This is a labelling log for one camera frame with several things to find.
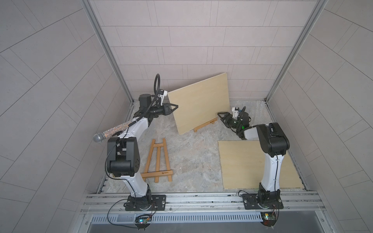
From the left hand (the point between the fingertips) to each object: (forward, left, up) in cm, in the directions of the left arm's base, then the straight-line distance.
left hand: (177, 105), depth 85 cm
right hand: (+5, -28, -15) cm, 32 cm away
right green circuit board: (-52, -46, -22) cm, 73 cm away
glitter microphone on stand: (-22, +35, +2) cm, 41 cm away
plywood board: (+4, -14, -2) cm, 14 cm away
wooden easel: (+1, -23, -18) cm, 29 cm away
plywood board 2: (-26, -40, -22) cm, 53 cm away
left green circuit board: (-53, +13, -19) cm, 58 cm away
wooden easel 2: (-33, +10, -21) cm, 40 cm away
